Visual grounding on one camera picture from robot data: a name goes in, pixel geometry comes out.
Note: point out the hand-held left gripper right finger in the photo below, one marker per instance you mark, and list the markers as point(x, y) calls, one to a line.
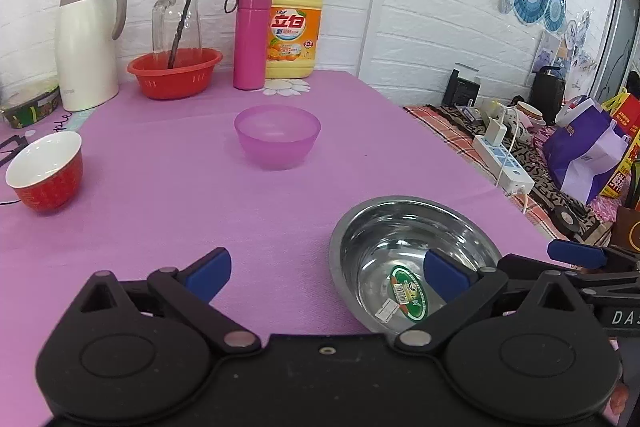
point(445, 274)

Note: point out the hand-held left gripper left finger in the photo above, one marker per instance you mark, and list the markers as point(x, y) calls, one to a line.
point(210, 268)

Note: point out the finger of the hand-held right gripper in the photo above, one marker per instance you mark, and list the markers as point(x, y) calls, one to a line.
point(575, 253)
point(525, 267)

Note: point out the stainless steel bowl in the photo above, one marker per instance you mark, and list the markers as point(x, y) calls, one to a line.
point(380, 247)

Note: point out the black tape roll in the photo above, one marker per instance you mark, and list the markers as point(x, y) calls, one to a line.
point(568, 219)

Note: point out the brown paper bag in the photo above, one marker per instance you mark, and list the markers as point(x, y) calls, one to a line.
point(627, 229)

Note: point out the checked patterned blanket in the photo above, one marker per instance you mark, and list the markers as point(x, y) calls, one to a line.
point(545, 192)

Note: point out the pink floral tablecloth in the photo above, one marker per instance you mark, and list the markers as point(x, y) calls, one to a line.
point(150, 197)

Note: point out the white power strip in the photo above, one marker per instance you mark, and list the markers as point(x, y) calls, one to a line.
point(505, 167)

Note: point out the purple paper bag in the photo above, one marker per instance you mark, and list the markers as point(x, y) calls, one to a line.
point(582, 147)

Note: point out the red and yellow carton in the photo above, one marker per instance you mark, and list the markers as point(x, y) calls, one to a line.
point(625, 142)

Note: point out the purple plastic bowl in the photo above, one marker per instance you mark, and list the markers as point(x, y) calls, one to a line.
point(277, 149)

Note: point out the white charger plug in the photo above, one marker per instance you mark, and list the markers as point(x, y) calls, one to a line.
point(497, 129)

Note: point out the black portable speaker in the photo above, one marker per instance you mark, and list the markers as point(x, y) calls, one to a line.
point(547, 94)

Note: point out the red ceramic bowl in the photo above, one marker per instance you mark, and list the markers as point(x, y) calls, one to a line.
point(45, 192)

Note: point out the black box with lid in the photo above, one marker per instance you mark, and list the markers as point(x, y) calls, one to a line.
point(462, 89)

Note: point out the red plastic basket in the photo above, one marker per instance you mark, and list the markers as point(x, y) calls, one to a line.
point(170, 84)

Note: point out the pink thermos bottle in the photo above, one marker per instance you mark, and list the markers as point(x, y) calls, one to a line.
point(250, 42)

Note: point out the green round tin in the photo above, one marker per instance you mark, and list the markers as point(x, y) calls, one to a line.
point(30, 112)

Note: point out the white thermos jug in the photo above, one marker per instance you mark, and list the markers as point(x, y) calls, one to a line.
point(85, 57)

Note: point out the yellow detergent bottle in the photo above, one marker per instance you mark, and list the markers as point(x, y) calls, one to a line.
point(292, 32)

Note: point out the clear glass pitcher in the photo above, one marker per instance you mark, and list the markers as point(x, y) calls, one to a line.
point(162, 22)

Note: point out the black stirring stick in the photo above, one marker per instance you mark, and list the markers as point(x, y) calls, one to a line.
point(186, 12)

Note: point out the pale wall picture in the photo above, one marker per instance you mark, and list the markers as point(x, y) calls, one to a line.
point(546, 52)

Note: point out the medium blue patterned wall disc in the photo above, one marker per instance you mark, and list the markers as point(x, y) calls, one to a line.
point(555, 9)

